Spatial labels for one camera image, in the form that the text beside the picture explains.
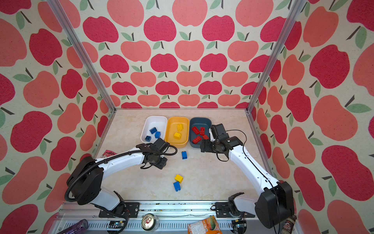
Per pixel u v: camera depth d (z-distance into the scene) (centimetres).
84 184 44
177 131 107
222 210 73
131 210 75
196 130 105
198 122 109
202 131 107
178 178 84
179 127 107
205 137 102
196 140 100
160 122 111
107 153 95
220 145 58
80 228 67
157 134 102
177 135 102
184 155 92
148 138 101
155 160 72
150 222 62
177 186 81
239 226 73
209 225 68
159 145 70
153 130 105
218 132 63
